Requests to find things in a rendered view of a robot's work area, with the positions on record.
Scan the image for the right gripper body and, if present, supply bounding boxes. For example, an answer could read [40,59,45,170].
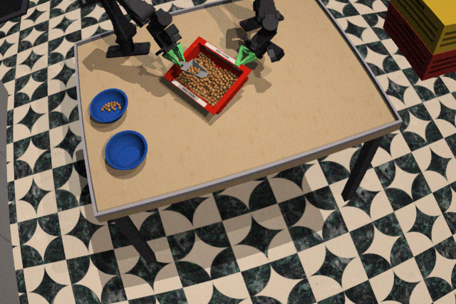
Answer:
[153,33,180,56]

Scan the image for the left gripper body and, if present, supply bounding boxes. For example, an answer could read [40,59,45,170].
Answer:
[242,32,263,59]

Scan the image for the grey scoop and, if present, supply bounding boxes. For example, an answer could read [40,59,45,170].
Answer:
[178,59,209,78]

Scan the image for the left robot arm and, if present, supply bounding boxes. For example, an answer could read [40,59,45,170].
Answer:
[240,0,285,63]

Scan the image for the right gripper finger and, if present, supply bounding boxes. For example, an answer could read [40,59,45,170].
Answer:
[172,43,185,61]
[163,50,181,67]

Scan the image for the red cardboard food box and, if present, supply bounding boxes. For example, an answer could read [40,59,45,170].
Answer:
[163,37,252,115]

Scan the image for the blue bowl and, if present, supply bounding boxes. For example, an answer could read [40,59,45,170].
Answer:
[105,130,147,170]
[90,88,128,123]

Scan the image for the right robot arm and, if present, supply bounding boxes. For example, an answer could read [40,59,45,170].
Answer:
[99,0,180,58]

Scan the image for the grey table edge rim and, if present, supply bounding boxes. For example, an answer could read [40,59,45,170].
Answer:
[74,0,403,218]

